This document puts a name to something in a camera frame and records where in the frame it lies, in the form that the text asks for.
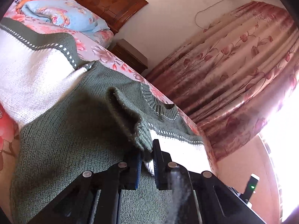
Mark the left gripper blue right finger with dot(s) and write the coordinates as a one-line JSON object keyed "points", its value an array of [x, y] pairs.
{"points": [[161, 169]]}

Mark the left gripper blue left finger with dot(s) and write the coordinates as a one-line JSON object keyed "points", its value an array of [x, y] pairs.
{"points": [[135, 169]]}

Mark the green and white knit sweater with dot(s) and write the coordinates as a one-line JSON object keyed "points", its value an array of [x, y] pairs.
{"points": [[76, 115]]}

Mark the pink floral curtain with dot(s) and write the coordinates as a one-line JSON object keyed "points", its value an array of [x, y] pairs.
{"points": [[230, 77]]}

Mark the wooden nightstand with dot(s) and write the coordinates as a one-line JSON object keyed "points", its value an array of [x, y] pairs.
{"points": [[130, 55]]}

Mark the pink floral bed sheet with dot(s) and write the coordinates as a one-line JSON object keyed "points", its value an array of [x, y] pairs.
{"points": [[112, 58]]}

